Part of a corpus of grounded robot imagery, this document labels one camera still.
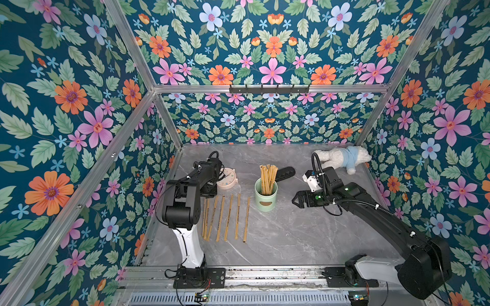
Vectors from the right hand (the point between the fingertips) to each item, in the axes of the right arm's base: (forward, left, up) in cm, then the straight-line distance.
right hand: (304, 196), depth 81 cm
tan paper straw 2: (-13, +29, -14) cm, 35 cm away
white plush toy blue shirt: (+28, -27, -5) cm, 39 cm away
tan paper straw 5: (-5, +42, -14) cm, 44 cm away
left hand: (+6, +47, -11) cm, 49 cm away
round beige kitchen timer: (+15, +36, -10) cm, 40 cm away
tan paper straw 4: (-4, +38, -14) cm, 41 cm away
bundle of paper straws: (+9, +16, +4) cm, 19 cm away
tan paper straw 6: (-6, +45, -13) cm, 47 cm away
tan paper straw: (-5, +26, -13) cm, 29 cm away
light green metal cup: (0, +17, -6) cm, 18 cm away
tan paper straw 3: (-3, +34, -14) cm, 37 cm away
